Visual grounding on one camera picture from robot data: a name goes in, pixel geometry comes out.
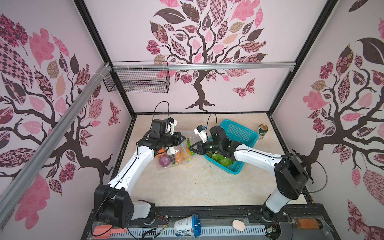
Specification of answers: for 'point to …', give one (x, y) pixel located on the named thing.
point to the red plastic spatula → (99, 230)
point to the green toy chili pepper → (189, 145)
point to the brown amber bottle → (308, 223)
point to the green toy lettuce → (220, 159)
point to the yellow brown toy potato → (186, 152)
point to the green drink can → (262, 130)
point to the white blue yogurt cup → (188, 226)
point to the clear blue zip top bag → (171, 150)
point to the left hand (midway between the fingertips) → (185, 140)
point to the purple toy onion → (164, 160)
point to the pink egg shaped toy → (238, 225)
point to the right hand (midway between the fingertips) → (189, 146)
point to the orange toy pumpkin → (163, 151)
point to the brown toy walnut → (178, 157)
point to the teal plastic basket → (236, 132)
